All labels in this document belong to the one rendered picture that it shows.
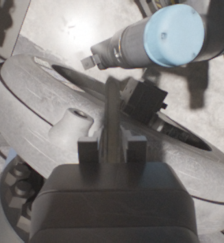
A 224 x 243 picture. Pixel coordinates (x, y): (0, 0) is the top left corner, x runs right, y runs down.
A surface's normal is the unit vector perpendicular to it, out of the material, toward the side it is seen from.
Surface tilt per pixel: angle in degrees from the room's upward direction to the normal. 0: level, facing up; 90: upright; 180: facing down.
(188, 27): 19
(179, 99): 0
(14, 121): 35
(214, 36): 25
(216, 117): 0
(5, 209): 90
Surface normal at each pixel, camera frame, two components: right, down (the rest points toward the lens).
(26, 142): -0.38, 0.03
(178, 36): 0.40, 0.22
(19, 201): 0.24, 0.37
